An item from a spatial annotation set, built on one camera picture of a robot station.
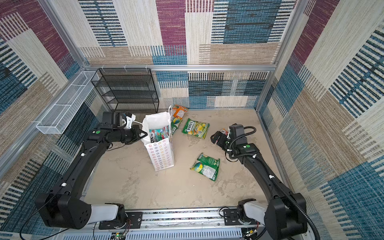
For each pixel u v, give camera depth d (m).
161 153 0.76
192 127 1.06
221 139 0.73
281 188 0.42
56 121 0.70
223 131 1.06
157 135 0.91
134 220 0.73
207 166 0.87
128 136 0.66
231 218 0.73
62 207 0.39
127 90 1.09
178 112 1.19
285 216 0.39
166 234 0.78
